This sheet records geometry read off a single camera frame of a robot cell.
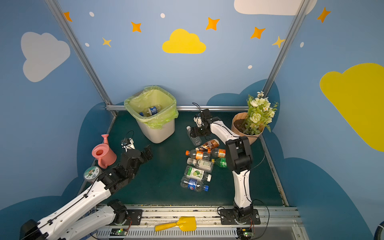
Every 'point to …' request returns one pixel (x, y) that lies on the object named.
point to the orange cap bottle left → (199, 155)
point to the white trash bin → (156, 135)
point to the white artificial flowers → (260, 114)
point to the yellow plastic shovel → (185, 223)
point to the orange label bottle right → (221, 153)
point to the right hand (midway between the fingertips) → (196, 132)
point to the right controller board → (245, 233)
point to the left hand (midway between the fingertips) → (146, 149)
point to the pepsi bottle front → (194, 184)
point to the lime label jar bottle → (197, 172)
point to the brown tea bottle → (210, 144)
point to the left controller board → (118, 232)
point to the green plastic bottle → (221, 162)
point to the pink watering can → (105, 155)
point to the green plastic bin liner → (152, 105)
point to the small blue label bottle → (154, 110)
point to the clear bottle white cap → (196, 141)
